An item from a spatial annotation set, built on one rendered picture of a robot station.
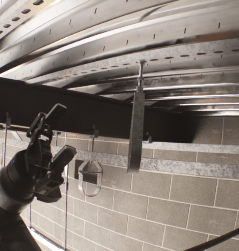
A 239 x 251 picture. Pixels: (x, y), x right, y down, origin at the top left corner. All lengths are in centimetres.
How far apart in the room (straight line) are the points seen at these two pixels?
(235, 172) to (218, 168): 7
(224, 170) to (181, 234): 138
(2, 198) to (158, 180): 193
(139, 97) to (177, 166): 36
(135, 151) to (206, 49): 30
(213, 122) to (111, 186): 112
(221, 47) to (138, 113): 28
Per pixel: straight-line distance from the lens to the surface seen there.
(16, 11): 59
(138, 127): 80
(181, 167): 110
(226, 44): 69
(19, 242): 63
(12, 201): 59
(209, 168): 103
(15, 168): 55
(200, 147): 171
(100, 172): 170
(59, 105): 53
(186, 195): 227
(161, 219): 243
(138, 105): 82
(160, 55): 80
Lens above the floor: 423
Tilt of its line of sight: 4 degrees up
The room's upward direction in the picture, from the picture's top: 5 degrees clockwise
